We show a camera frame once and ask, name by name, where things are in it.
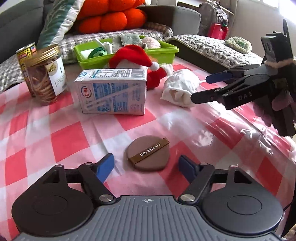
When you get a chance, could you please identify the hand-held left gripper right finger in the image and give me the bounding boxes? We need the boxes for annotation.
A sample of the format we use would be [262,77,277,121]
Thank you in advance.
[178,155,252,205]

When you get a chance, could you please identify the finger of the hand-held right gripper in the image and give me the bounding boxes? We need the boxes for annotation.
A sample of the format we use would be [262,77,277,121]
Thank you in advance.
[206,70,247,84]
[190,87,226,105]

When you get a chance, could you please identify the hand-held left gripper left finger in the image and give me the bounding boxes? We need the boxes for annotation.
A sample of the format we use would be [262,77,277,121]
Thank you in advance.
[45,153,117,206]

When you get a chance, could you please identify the brown round powder puff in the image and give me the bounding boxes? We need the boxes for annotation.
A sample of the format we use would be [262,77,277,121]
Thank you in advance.
[125,136,170,172]

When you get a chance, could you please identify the green plastic box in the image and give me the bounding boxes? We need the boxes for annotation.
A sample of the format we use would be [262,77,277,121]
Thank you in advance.
[73,38,179,70]

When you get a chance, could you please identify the grey-green cloth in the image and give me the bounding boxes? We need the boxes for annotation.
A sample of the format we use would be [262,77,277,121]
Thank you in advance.
[119,34,145,47]

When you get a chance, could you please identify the person's right hand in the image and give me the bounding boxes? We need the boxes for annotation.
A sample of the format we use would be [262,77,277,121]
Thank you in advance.
[253,91,295,127]

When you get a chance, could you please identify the grey textured quilt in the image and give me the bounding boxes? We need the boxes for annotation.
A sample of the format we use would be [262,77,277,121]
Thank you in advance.
[166,34,266,70]

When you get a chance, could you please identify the green fabric pouch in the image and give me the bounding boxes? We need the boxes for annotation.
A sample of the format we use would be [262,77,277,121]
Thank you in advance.
[225,37,252,55]

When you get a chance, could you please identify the red bag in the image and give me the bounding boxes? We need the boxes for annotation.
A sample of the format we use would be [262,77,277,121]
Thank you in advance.
[207,23,228,40]

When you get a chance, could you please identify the red and white checked tablecloth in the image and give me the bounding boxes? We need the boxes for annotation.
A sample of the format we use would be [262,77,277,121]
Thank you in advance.
[0,57,296,239]

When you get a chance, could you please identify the grey backpack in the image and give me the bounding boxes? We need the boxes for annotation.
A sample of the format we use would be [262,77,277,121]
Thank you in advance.
[198,1,229,36]

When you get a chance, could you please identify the grey sofa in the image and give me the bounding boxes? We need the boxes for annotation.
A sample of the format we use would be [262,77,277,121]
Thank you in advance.
[0,0,201,67]

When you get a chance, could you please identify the pinkish fluffy cloth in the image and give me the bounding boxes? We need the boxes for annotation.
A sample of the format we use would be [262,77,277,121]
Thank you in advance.
[140,37,162,49]

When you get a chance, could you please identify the white and blue milk carton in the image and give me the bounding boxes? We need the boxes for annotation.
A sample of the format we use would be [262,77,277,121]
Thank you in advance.
[74,68,147,115]

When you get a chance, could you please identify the grey checked quilt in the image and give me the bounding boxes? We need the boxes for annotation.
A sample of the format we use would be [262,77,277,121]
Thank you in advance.
[0,22,173,93]

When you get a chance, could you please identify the white shelf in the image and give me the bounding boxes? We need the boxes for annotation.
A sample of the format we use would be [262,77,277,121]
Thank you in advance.
[175,0,238,15]

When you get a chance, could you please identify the santa plush doll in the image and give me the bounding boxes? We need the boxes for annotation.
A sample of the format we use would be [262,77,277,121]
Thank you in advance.
[109,45,173,90]

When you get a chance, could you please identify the clear jar with gold lid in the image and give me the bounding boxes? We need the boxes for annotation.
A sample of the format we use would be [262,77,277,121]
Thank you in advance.
[25,44,68,106]

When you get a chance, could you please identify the green fuzzy cloth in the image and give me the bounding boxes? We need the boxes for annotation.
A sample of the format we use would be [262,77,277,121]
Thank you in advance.
[87,46,107,58]

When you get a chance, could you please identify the orange pumpkin cushion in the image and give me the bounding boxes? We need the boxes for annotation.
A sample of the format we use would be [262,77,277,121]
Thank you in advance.
[75,0,148,34]

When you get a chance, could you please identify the tin can with yellow label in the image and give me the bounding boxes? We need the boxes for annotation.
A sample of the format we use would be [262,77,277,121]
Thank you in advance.
[15,42,37,97]

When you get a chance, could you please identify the teal and white cushion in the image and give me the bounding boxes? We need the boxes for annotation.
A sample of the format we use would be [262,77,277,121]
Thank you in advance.
[37,0,85,50]

